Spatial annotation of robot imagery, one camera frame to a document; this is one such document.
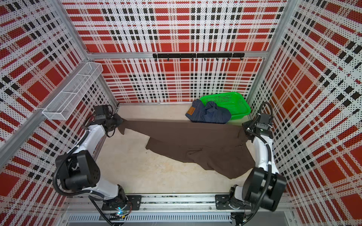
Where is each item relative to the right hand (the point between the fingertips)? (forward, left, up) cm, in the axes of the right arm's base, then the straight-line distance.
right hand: (246, 124), depth 84 cm
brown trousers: (-8, +13, -15) cm, 22 cm away
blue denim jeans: (+16, +21, -7) cm, 27 cm away
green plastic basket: (+34, -4, -17) cm, 38 cm away
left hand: (+6, +79, -2) cm, 79 cm away
